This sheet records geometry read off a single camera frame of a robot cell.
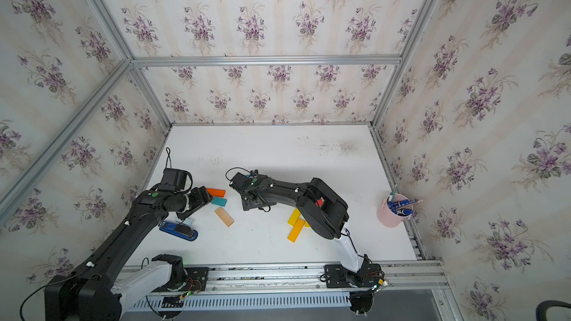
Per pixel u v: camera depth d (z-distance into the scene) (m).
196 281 0.72
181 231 0.80
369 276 0.71
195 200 0.73
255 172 0.84
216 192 0.93
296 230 0.84
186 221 0.77
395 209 0.81
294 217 0.87
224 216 0.88
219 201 0.91
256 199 0.66
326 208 0.50
